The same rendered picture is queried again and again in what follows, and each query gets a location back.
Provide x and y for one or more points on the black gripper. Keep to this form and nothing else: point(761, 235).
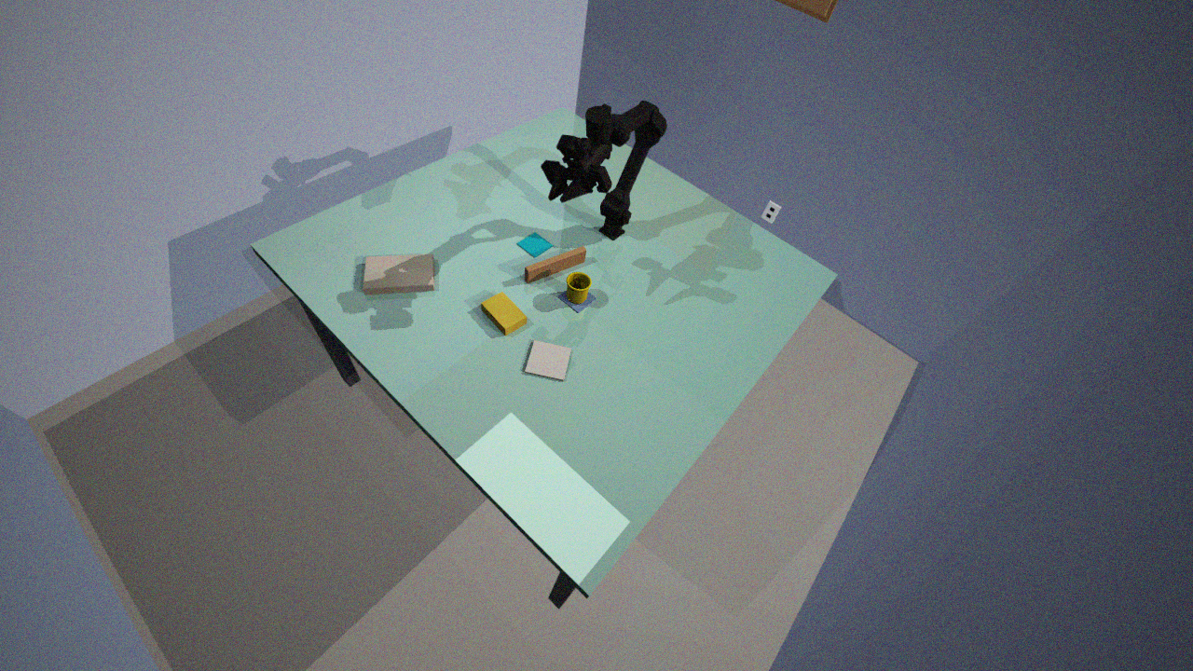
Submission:
point(583, 176)

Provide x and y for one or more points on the tan rectangular block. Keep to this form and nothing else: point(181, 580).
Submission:
point(398, 274)

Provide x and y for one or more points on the yellow rectangular block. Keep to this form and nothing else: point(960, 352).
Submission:
point(503, 313)

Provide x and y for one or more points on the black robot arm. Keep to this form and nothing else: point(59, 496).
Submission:
point(604, 129)

